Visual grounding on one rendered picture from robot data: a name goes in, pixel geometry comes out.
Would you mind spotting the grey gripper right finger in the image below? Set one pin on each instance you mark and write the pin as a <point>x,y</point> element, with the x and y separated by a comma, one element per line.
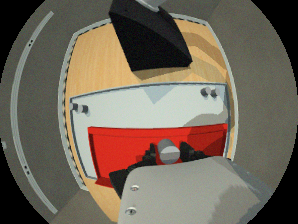
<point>187,153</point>

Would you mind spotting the grey cylinder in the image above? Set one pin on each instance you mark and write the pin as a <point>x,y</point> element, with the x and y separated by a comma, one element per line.
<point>205,91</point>
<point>73,106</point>
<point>215,92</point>
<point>82,108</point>
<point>168,152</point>

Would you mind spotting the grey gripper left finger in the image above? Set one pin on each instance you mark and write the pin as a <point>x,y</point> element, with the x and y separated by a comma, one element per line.
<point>118,177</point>

